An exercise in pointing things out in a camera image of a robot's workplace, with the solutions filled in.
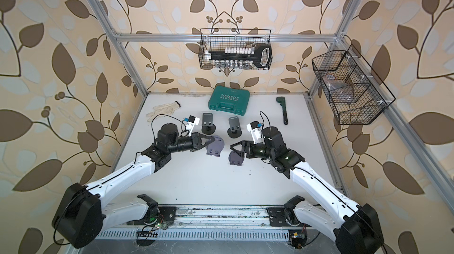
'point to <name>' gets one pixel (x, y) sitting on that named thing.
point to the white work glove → (163, 110)
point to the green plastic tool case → (229, 100)
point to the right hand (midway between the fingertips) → (236, 147)
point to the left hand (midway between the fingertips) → (211, 138)
